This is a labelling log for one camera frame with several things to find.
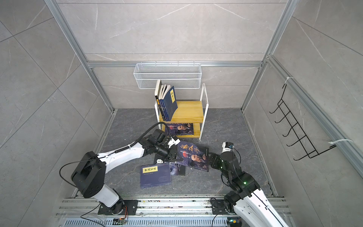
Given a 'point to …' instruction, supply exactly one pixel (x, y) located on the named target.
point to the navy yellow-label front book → (155, 175)
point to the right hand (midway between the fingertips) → (215, 155)
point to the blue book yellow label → (170, 103)
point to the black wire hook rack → (309, 149)
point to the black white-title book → (176, 169)
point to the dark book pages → (159, 108)
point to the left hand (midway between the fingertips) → (184, 159)
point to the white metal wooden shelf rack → (193, 112)
